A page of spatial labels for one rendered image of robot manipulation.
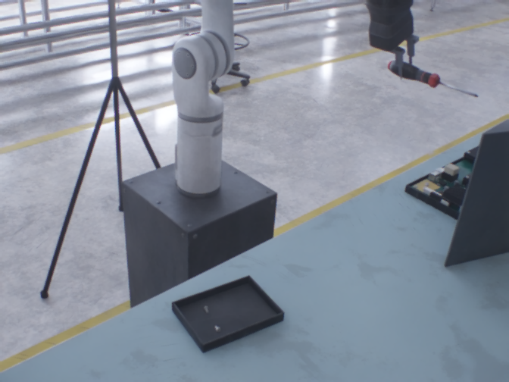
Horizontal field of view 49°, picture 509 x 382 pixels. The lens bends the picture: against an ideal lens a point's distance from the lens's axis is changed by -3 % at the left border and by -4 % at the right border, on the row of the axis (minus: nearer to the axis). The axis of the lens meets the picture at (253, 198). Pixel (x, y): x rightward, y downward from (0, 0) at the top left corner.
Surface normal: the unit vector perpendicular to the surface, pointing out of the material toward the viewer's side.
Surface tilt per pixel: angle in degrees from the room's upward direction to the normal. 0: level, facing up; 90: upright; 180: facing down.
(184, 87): 93
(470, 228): 90
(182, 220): 0
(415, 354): 0
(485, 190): 90
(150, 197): 0
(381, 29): 92
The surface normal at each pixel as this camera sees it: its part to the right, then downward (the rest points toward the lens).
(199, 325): 0.07, -0.85
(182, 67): -0.62, 0.41
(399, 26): 0.68, 0.38
